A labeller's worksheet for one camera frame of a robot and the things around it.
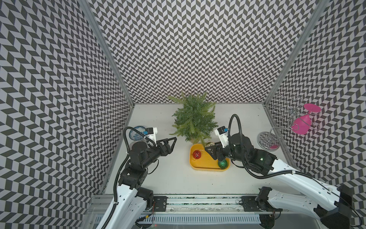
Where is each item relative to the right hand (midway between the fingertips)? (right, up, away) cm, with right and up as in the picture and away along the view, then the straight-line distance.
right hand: (209, 150), depth 71 cm
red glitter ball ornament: (-6, -6, +15) cm, 17 cm away
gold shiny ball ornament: (0, +3, -2) cm, 4 cm away
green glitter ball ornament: (+9, -11, +12) cm, 19 cm away
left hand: (-19, +5, 0) cm, 19 cm away
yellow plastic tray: (+1, -12, +19) cm, 22 cm away
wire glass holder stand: (+58, +21, +23) cm, 66 cm away
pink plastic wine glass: (+53, +12, +9) cm, 55 cm away
